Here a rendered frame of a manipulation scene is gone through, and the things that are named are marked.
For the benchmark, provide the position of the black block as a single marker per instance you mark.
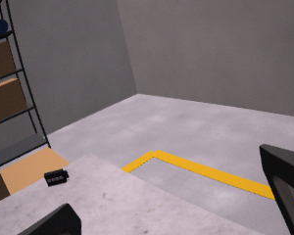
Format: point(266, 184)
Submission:
point(56, 177)

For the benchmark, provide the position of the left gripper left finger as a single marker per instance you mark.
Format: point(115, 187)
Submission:
point(61, 221)

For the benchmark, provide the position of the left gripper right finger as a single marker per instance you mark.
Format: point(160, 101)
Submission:
point(278, 167)

